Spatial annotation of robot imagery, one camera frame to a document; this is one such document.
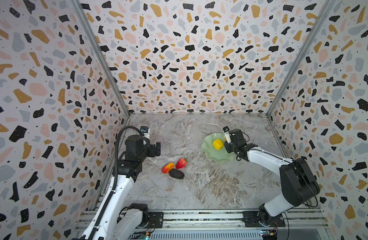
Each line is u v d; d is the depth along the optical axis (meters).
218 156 0.96
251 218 0.75
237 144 0.72
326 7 0.72
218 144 0.97
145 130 0.66
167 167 0.89
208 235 0.78
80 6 0.70
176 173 0.86
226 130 0.82
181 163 0.92
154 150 0.69
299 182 0.45
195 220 0.76
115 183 0.46
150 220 0.73
